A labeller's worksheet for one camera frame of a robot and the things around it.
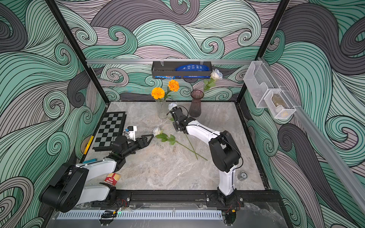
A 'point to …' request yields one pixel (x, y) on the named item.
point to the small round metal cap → (242, 175)
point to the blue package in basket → (193, 67)
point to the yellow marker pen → (89, 144)
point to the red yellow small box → (112, 178)
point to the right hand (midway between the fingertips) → (183, 121)
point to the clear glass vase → (162, 109)
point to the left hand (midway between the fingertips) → (150, 135)
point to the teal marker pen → (90, 161)
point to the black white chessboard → (112, 127)
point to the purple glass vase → (195, 106)
